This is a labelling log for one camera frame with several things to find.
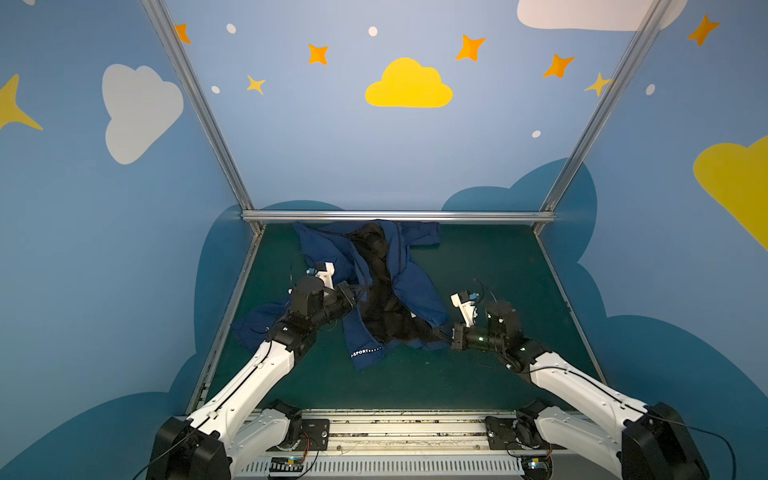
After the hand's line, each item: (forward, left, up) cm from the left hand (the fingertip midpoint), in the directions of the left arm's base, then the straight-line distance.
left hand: (365, 284), depth 78 cm
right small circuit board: (-37, -44, -25) cm, 63 cm away
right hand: (-8, -19, -9) cm, 23 cm away
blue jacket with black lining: (+6, -9, -19) cm, 22 cm away
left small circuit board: (-37, +19, -25) cm, 49 cm away
